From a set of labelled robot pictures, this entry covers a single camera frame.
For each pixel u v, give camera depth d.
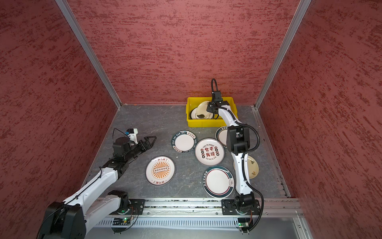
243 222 0.71
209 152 0.94
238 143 0.64
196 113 1.13
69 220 0.39
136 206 0.74
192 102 1.15
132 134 0.76
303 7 0.71
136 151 0.72
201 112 1.13
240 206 0.66
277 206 0.76
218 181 0.83
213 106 0.81
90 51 0.88
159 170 0.86
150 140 0.77
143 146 0.73
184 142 0.98
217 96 0.85
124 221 0.70
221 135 1.03
